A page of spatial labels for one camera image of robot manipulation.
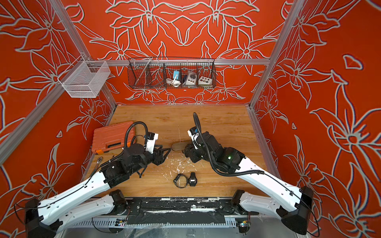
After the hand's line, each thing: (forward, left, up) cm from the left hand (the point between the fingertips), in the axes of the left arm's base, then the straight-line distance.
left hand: (167, 146), depth 71 cm
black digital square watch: (-10, -13, -15) cm, 23 cm away
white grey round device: (+43, -10, +11) cm, 45 cm away
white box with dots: (+46, -17, +8) cm, 50 cm away
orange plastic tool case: (+14, +40, -16) cm, 46 cm away
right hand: (-1, -9, +2) cm, 10 cm away
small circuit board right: (-27, -40, -24) cm, 54 cm away
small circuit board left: (-30, +21, -24) cm, 44 cm away
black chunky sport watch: (-9, -5, -18) cm, 21 cm away
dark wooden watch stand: (+13, -3, -22) cm, 25 cm away
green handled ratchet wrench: (-1, +44, -20) cm, 49 cm away
